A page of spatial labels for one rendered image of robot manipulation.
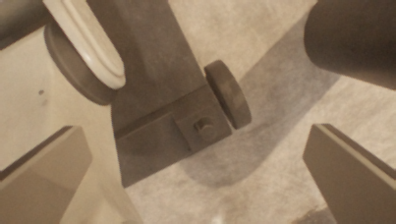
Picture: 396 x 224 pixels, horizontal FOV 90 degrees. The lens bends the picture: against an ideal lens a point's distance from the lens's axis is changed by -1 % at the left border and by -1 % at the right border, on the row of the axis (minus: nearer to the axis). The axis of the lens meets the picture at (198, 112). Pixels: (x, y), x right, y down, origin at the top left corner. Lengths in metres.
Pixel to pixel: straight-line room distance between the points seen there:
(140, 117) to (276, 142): 0.53
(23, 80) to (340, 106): 0.91
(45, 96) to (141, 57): 0.24
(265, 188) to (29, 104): 0.84
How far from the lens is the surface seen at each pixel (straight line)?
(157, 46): 0.46
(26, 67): 0.33
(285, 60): 0.74
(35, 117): 0.27
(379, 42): 0.55
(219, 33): 0.65
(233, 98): 0.48
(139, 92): 0.48
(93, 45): 0.33
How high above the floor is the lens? 0.63
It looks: 68 degrees down
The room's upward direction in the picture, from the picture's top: 159 degrees clockwise
